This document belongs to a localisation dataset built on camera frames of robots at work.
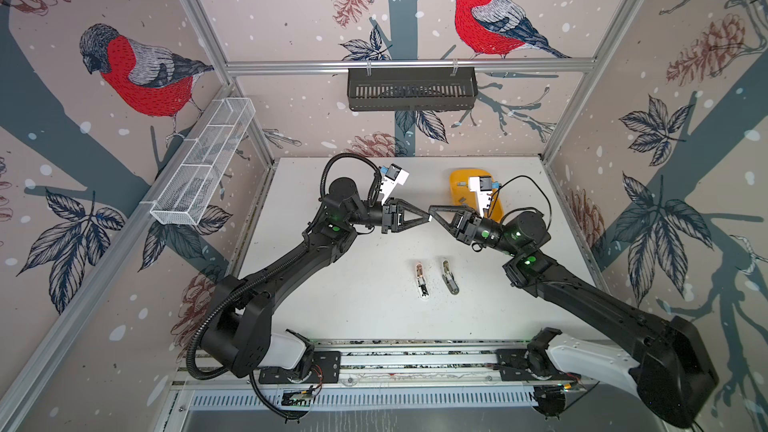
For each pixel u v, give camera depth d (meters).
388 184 0.64
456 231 0.61
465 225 0.60
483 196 0.61
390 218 0.61
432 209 0.63
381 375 0.73
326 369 0.73
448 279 0.87
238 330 0.42
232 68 0.93
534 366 0.66
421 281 0.87
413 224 0.64
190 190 0.72
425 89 1.07
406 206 0.65
